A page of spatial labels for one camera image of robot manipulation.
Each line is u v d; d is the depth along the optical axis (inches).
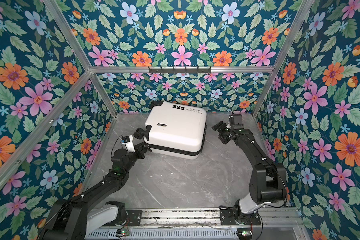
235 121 26.7
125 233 27.5
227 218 28.9
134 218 28.9
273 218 29.4
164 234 27.7
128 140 28.8
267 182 17.3
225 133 30.0
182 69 36.4
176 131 32.7
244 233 27.7
